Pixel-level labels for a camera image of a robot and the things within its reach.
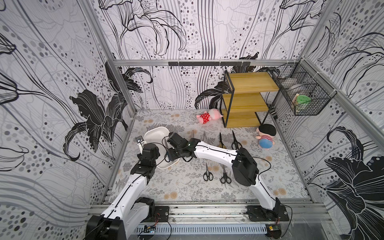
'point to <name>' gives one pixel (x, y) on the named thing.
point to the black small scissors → (207, 175)
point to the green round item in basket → (302, 98)
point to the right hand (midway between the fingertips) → (172, 152)
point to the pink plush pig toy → (213, 114)
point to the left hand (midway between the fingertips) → (152, 148)
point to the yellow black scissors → (221, 144)
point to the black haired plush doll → (265, 133)
